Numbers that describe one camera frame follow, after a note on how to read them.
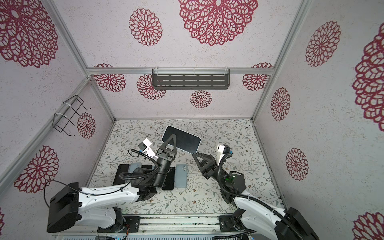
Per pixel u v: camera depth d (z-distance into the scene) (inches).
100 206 17.8
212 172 21.7
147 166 37.3
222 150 22.3
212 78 37.0
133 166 37.4
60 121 28.4
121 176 17.2
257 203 20.0
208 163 22.5
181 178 34.6
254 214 19.7
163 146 22.4
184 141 23.0
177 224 29.6
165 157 20.6
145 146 22.2
